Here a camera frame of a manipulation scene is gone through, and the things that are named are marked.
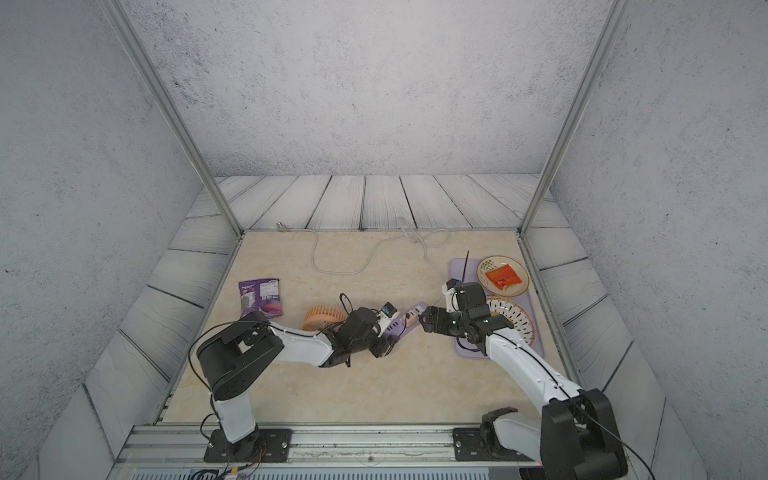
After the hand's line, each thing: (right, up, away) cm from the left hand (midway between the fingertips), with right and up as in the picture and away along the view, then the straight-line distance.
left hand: (397, 335), depth 90 cm
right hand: (+10, +6, -6) cm, 13 cm away
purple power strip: (+3, +5, -5) cm, 8 cm away
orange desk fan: (-21, +7, -8) cm, 23 cm away
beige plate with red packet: (+35, +21, +17) cm, 44 cm away
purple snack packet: (-45, +11, +8) cm, 47 cm away
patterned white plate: (+38, +5, +5) cm, 38 cm away
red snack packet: (+37, +16, +14) cm, 43 cm away
